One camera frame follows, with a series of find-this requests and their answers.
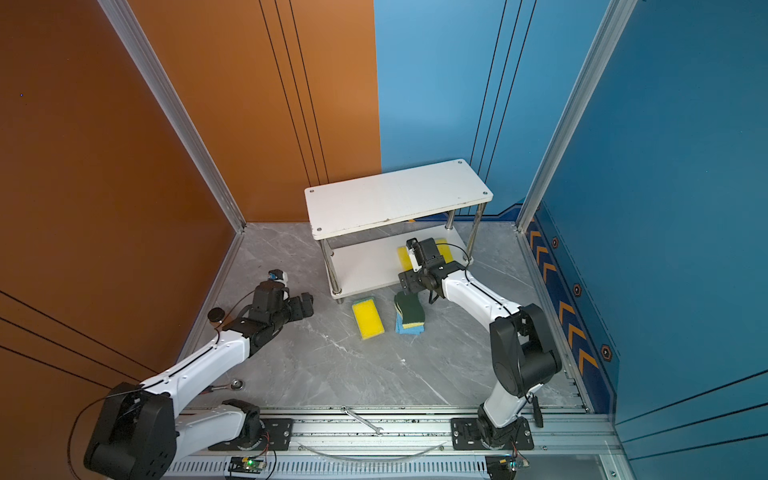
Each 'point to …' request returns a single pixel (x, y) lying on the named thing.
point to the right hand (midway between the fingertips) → (415, 275)
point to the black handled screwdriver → (537, 411)
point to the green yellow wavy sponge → (410, 307)
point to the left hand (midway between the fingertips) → (300, 297)
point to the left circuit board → (246, 465)
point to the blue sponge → (413, 330)
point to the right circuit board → (501, 467)
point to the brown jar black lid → (215, 316)
